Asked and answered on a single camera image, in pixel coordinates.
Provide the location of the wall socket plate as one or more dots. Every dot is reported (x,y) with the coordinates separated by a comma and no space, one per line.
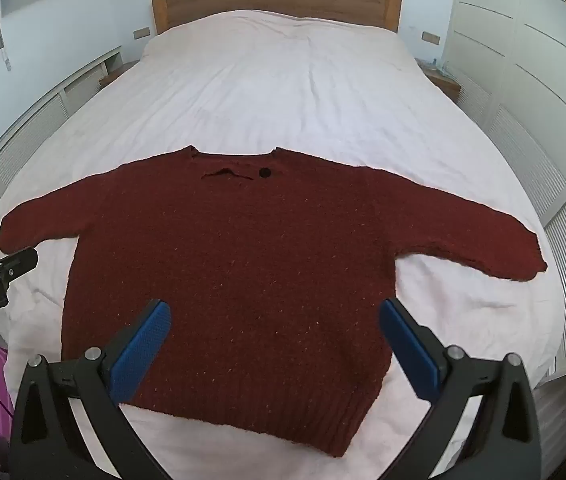
(431,38)
(141,33)

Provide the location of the right wall socket plate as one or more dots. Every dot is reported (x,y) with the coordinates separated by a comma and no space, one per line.
(431,38)

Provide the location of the white radiator cover cabinet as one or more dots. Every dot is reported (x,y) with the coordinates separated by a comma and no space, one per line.
(48,114)

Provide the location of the left wall socket plate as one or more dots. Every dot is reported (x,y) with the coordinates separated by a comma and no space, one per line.
(141,33)

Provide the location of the white wardrobe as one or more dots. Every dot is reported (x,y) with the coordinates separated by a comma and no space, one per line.
(510,58)

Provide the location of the dark red knit sweater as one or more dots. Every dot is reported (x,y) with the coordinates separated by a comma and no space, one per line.
(273,266)

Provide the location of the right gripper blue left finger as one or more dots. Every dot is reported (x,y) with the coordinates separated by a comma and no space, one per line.
(46,442)

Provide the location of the right wooden nightstand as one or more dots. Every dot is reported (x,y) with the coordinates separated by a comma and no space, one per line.
(441,79)

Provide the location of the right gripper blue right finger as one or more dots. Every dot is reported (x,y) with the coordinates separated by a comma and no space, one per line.
(504,441)

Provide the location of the pink white bed cover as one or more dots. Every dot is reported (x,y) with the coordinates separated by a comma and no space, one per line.
(247,82)

